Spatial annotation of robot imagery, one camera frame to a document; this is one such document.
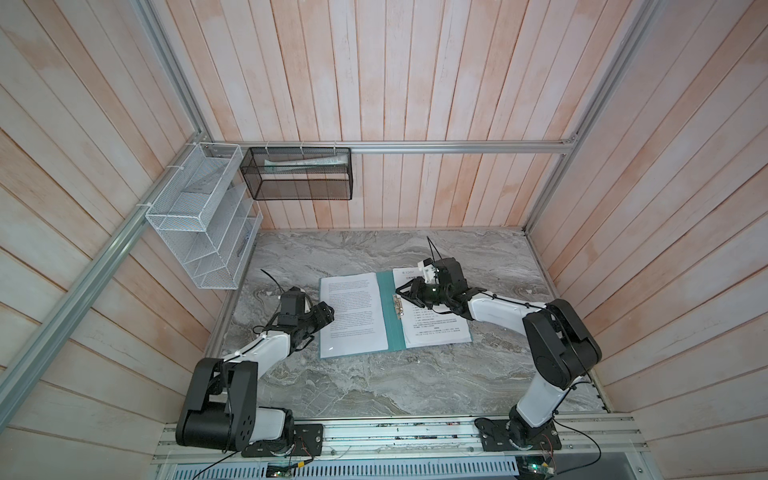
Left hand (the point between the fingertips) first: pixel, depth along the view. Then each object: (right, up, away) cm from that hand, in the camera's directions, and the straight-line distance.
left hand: (327, 319), depth 92 cm
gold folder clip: (+23, +3, +7) cm, 24 cm away
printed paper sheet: (+10, -2, +3) cm, 10 cm away
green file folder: (+21, -5, -1) cm, 22 cm away
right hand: (+22, +9, -2) cm, 24 cm away
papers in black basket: (-11, +48, -2) cm, 49 cm away
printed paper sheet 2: (+31, -3, +1) cm, 31 cm away
